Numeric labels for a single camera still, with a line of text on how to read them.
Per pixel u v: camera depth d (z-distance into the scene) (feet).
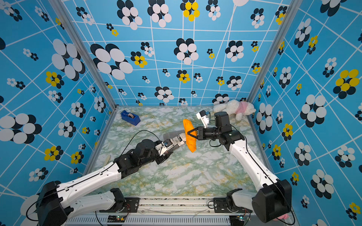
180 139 2.41
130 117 3.45
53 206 1.26
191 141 2.27
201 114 2.23
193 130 2.29
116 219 2.37
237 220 2.29
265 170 1.41
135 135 3.37
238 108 3.47
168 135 3.23
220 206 2.38
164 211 2.38
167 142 2.07
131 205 2.40
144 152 1.83
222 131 1.93
